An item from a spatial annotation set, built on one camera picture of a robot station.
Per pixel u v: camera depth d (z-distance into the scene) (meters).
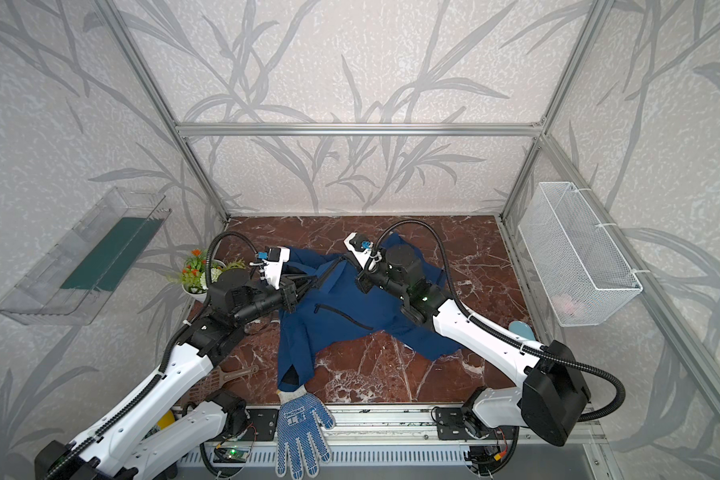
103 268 0.60
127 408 0.43
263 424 0.74
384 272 0.63
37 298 0.58
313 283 0.71
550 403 0.40
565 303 0.72
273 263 0.63
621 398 0.40
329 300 0.80
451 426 0.74
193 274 0.84
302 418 0.75
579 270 0.62
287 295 0.62
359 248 0.60
